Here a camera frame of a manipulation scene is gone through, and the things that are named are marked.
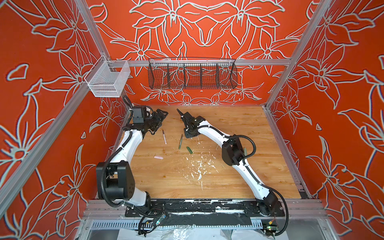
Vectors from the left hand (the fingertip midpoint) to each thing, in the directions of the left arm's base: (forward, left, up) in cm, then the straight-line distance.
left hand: (164, 115), depth 84 cm
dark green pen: (-5, -9, -22) cm, 24 cm away
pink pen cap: (-15, +4, -23) cm, 28 cm away
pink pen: (-1, +3, -21) cm, 22 cm away
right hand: (+3, -12, -21) cm, 25 cm away
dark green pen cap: (-9, -15, -22) cm, 29 cm away
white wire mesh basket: (+21, +40, +9) cm, 46 cm away
